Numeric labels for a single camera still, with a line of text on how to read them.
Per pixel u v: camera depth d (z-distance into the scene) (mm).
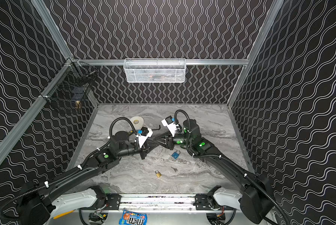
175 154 919
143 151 605
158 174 837
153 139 663
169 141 614
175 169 858
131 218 691
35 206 381
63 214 608
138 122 1092
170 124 627
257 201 398
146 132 597
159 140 674
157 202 760
